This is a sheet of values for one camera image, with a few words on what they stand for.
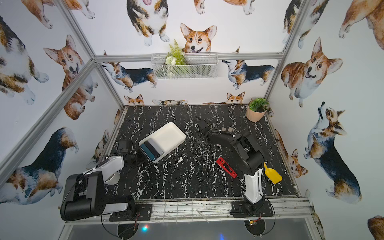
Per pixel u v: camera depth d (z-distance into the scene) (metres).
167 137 1.06
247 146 0.57
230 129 1.06
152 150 0.93
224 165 0.89
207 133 0.74
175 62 0.82
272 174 0.83
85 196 0.42
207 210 0.75
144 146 0.94
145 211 0.73
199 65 0.92
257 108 1.01
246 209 0.67
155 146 0.96
